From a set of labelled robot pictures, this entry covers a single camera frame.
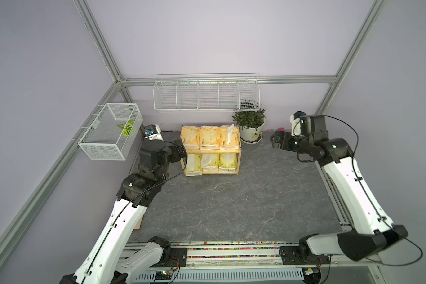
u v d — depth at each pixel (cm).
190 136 84
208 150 84
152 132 53
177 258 73
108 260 37
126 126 81
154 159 44
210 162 98
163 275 71
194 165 97
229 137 83
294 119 64
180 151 60
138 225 81
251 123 102
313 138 50
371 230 38
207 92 99
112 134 84
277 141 64
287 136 62
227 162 97
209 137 84
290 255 74
